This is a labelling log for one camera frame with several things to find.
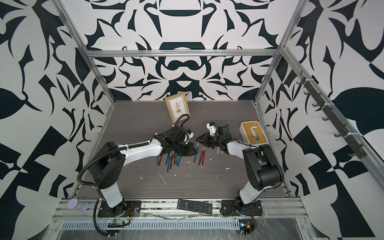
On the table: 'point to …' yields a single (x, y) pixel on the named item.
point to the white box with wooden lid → (252, 133)
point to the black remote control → (182, 204)
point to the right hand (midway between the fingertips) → (196, 138)
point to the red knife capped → (171, 161)
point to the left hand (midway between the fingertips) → (197, 150)
